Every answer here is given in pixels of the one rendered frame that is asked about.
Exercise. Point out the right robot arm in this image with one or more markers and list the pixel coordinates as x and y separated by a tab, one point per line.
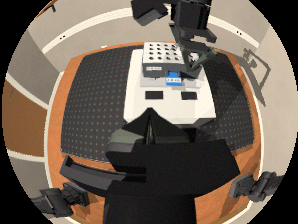
187	15

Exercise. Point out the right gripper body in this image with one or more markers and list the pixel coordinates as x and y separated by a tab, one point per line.
184	35

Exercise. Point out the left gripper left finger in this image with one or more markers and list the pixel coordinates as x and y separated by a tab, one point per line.
135	131

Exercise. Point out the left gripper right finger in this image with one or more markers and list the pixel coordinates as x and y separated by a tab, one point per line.
165	132

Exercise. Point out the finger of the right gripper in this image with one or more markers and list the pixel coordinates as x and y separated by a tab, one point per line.
172	28
205	57

